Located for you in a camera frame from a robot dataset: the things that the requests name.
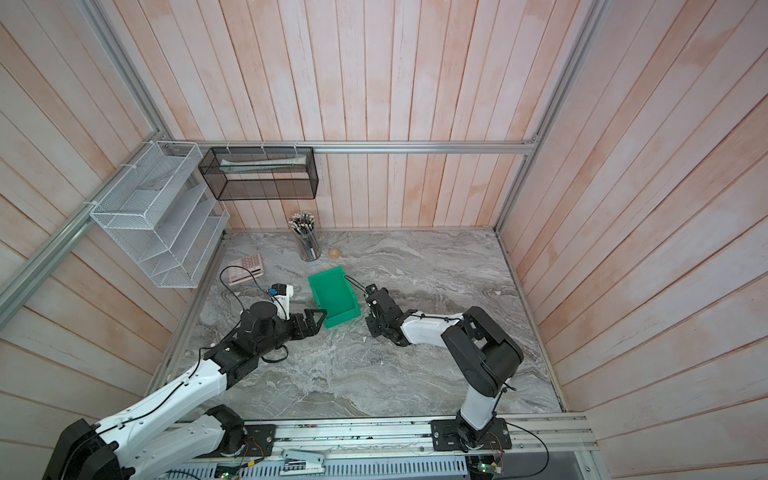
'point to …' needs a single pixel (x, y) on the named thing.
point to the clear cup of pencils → (302, 226)
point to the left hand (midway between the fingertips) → (318, 320)
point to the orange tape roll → (334, 254)
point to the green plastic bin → (335, 295)
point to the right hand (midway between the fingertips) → (378, 315)
